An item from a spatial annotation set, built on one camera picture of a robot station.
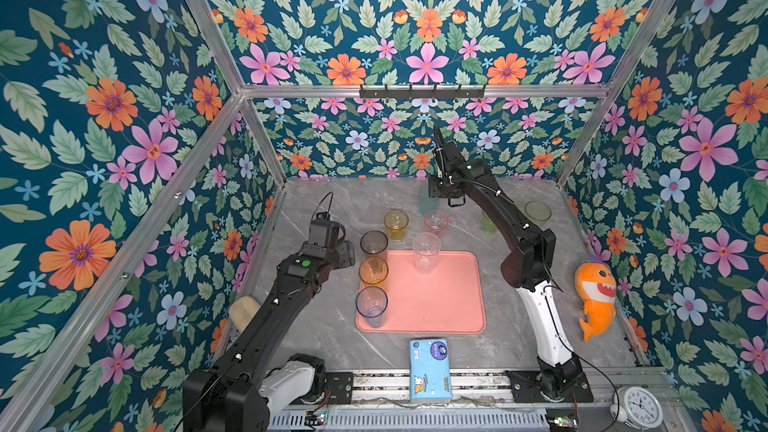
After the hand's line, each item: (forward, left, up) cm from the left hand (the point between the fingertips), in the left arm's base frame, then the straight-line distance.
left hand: (342, 242), depth 81 cm
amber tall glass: (-4, -8, -11) cm, 14 cm away
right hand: (+20, -29, -1) cm, 35 cm away
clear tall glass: (+4, -24, -14) cm, 28 cm away
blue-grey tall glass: (-14, -7, -8) cm, 18 cm away
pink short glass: (+16, -29, -16) cm, 37 cm away
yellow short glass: (+17, -15, -15) cm, 27 cm away
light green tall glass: (+11, -61, -6) cm, 62 cm away
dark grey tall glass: (+3, -8, -7) cm, 11 cm away
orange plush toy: (-13, -71, -9) cm, 72 cm away
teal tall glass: (+22, -26, -11) cm, 36 cm away
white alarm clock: (-41, -69, -14) cm, 82 cm away
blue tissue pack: (-30, -22, -13) cm, 40 cm away
